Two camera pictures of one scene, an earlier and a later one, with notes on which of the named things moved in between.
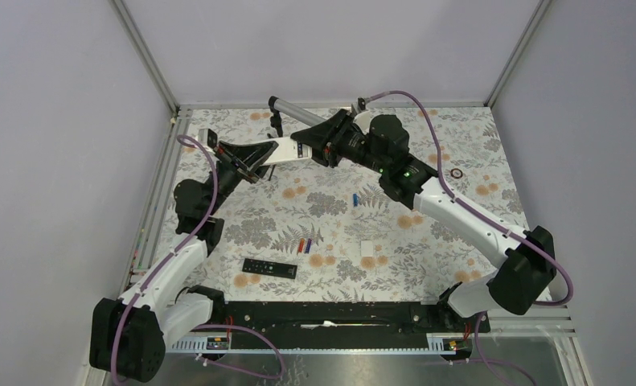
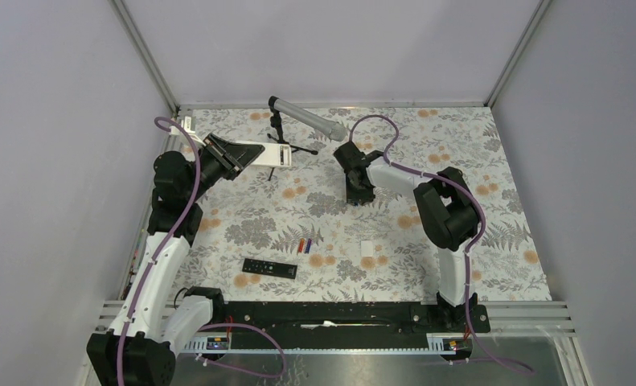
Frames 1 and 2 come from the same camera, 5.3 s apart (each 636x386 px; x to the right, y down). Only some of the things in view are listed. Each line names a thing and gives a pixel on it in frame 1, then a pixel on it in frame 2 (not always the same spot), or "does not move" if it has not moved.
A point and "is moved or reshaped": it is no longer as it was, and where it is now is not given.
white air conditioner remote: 289,149 is moved or reshaped
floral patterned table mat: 311,232 does not move
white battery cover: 367,248 does not move
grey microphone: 294,111 does not move
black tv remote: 269,268 does not move
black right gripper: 337,127 -> 352,197
